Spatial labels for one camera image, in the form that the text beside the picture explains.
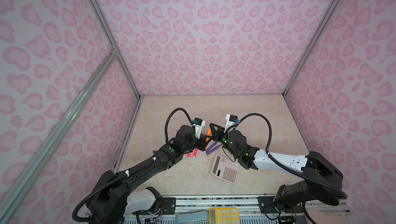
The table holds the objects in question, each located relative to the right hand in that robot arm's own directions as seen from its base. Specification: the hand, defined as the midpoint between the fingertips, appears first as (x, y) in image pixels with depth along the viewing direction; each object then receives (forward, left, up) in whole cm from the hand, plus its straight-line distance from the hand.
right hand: (208, 124), depth 77 cm
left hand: (-3, -2, -4) cm, 6 cm away
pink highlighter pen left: (-7, +11, -22) cm, 26 cm away
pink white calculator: (-15, -9, -21) cm, 27 cm away
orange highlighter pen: (-3, 0, -3) cm, 4 cm away
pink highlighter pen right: (-5, +8, -22) cm, 24 cm away
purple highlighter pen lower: (-3, -3, -22) cm, 23 cm away
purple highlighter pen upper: (-1, -1, -22) cm, 22 cm away
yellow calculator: (-36, -7, -20) cm, 41 cm away
